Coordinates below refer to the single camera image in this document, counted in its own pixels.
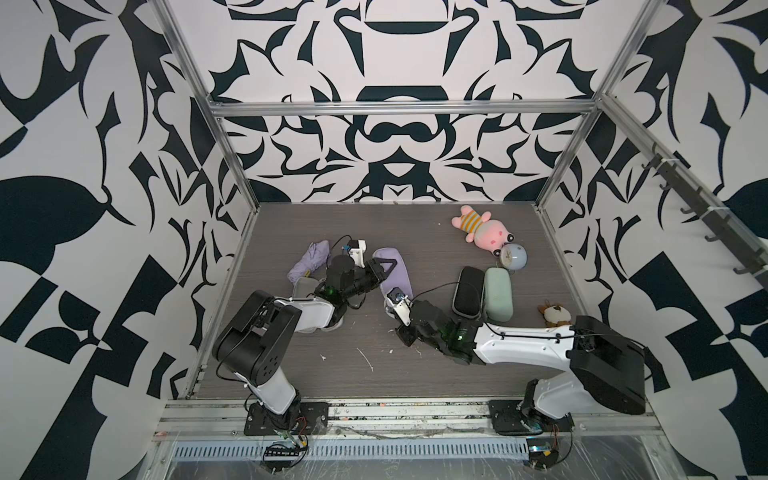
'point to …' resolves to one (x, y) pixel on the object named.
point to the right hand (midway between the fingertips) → (390, 309)
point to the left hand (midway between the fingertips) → (395, 258)
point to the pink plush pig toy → (481, 228)
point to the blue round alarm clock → (514, 256)
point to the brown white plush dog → (554, 315)
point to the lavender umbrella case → (399, 276)
